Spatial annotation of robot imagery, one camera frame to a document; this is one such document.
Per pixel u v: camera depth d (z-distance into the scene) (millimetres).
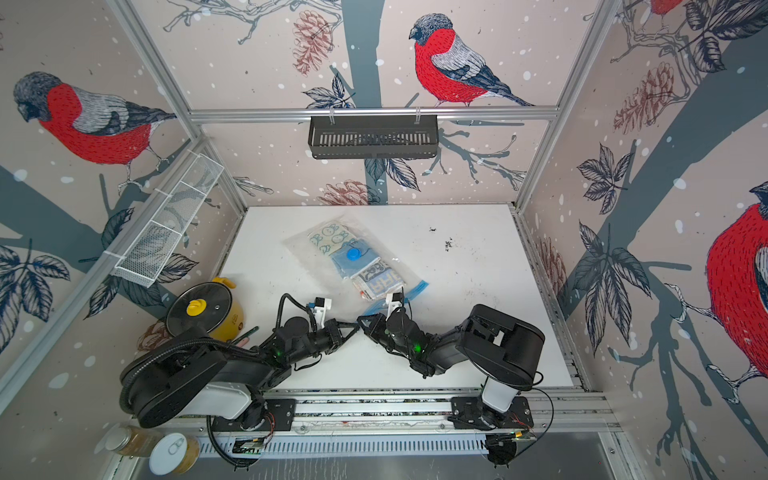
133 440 634
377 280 956
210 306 800
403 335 644
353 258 1028
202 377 446
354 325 819
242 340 856
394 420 729
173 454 646
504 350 463
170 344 476
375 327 744
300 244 1089
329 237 1093
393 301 812
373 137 1060
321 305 812
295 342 661
